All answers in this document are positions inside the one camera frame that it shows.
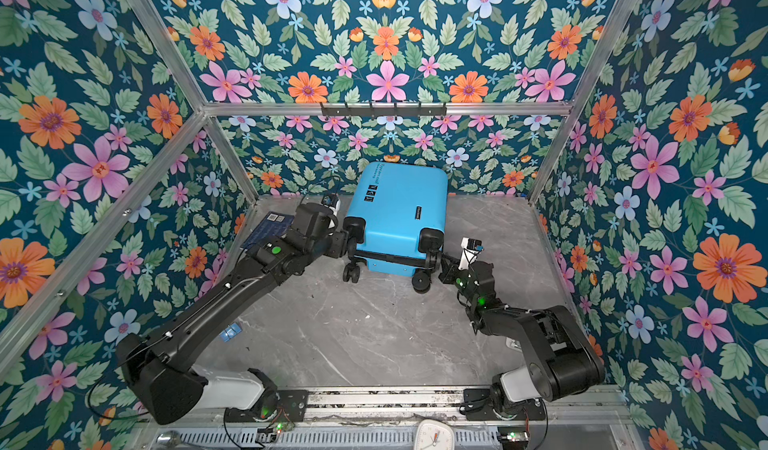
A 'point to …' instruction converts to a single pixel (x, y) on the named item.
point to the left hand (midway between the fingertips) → (343, 226)
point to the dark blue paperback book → (272, 224)
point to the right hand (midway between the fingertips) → (442, 254)
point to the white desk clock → (434, 435)
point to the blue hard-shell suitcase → (396, 220)
